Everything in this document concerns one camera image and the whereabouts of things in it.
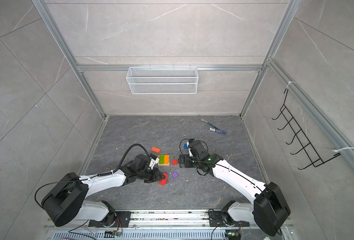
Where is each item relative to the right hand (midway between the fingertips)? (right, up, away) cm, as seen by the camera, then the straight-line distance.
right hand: (184, 158), depth 83 cm
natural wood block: (-13, -6, +9) cm, 17 cm away
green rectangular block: (-14, -2, +9) cm, 17 cm away
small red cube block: (-6, -4, +10) cm, 12 cm away
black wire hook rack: (+53, +5, -23) cm, 58 cm away
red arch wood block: (-12, -13, -1) cm, 18 cm away
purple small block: (-6, -11, +5) cm, 13 cm away
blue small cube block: (+1, +4, +21) cm, 21 cm away
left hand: (-11, -9, 0) cm, 14 cm away
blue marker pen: (+26, +15, +27) cm, 40 cm away
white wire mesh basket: (-15, +50, +17) cm, 55 cm away
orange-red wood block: (-19, +3, +16) cm, 25 cm away
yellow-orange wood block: (-11, -2, +10) cm, 16 cm away
